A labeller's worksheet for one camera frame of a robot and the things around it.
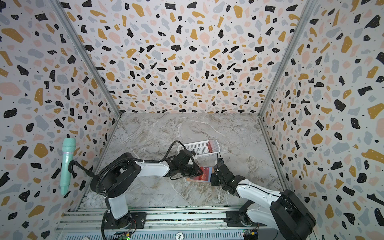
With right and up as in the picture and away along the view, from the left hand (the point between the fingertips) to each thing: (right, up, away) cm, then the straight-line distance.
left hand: (207, 174), depth 86 cm
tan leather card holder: (-6, -3, +2) cm, 7 cm away
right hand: (+4, -3, +2) cm, 5 cm away
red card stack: (+2, +14, +13) cm, 19 cm away
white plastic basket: (-3, +13, +16) cm, 20 cm away
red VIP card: (0, -1, +3) cm, 3 cm away
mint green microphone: (-59, +19, -24) cm, 66 cm away
